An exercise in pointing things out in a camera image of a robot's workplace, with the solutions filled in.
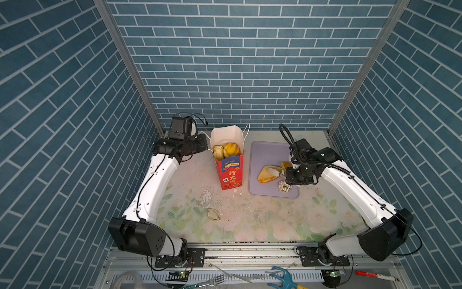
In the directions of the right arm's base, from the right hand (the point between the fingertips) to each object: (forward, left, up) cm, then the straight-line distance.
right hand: (287, 178), depth 77 cm
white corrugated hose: (-41, +63, -15) cm, 77 cm away
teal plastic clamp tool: (-35, 0, -17) cm, 39 cm away
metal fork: (-37, +26, -18) cm, 49 cm away
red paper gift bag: (+3, +26, 0) cm, 26 cm away
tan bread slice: (+10, +7, -12) cm, 17 cm away
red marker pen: (-30, -35, -18) cm, 50 cm away
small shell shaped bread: (+13, +33, -1) cm, 35 cm away
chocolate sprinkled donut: (+4, -2, -15) cm, 16 cm away
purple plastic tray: (+27, +9, -18) cm, 34 cm away
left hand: (+9, +35, +11) cm, 38 cm away
